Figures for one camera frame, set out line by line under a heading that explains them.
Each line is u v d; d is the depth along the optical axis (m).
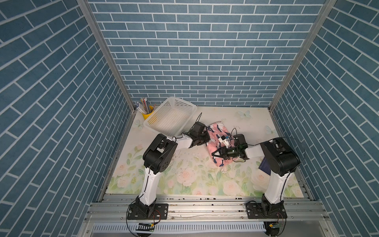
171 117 1.15
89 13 0.72
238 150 0.81
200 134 0.83
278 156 0.53
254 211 0.74
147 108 1.05
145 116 1.04
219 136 0.99
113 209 0.76
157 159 0.54
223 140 0.91
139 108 0.99
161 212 0.74
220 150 0.87
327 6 0.71
